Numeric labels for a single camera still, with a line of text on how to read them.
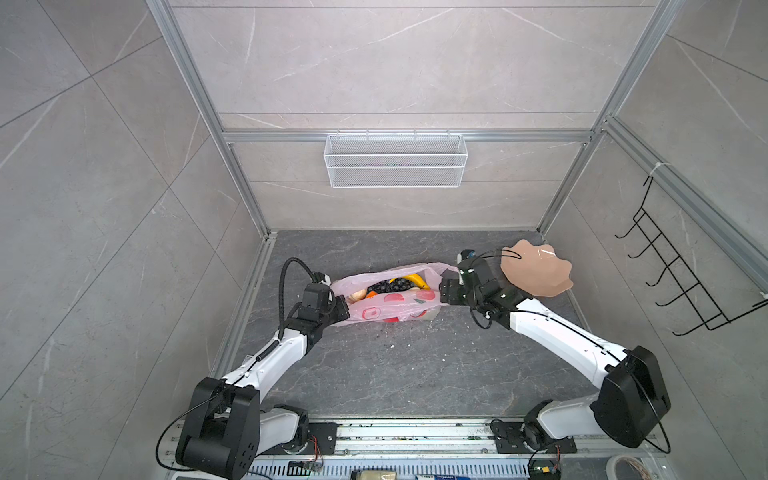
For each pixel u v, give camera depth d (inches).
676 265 27.1
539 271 41.9
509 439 28.7
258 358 19.0
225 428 15.9
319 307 26.6
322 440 28.8
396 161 40.0
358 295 37.4
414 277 38.7
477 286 24.5
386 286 38.6
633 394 15.9
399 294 34.4
